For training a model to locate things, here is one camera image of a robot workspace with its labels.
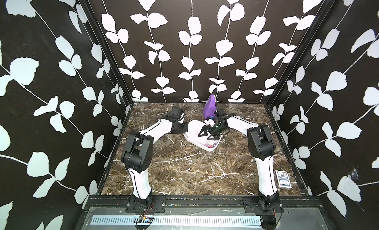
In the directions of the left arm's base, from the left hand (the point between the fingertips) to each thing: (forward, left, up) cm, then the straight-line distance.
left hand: (188, 127), depth 95 cm
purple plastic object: (+13, -16, +3) cm, 21 cm away
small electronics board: (-48, +23, -8) cm, 54 cm away
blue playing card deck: (-33, -53, -7) cm, 63 cm away
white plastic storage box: (-13, -14, -7) cm, 20 cm away
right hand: (-4, -10, -4) cm, 11 cm away
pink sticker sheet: (+3, -5, -5) cm, 8 cm away
